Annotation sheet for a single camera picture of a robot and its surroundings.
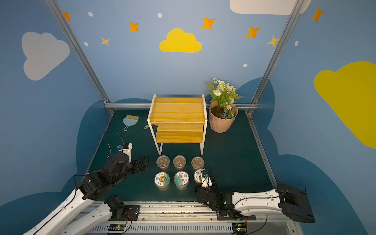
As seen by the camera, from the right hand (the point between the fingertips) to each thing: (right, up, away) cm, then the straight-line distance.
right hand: (201, 177), depth 83 cm
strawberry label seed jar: (-2, +2, -4) cm, 5 cm away
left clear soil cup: (-23, +7, +5) cm, 25 cm away
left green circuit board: (-43, -21, -11) cm, 49 cm away
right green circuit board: (+19, -23, -10) cm, 31 cm away
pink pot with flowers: (+16, +39, +15) cm, 45 cm away
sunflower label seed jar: (-21, 0, -6) cm, 22 cm away
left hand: (-31, +14, -9) cm, 35 cm away
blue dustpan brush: (-55, +34, +33) cm, 72 cm away
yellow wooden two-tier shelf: (-12, +33, -11) cm, 36 cm away
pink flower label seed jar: (-11, 0, -4) cm, 12 cm away
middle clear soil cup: (-13, +8, +5) cm, 16 cm away
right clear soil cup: (-2, +7, +6) cm, 9 cm away
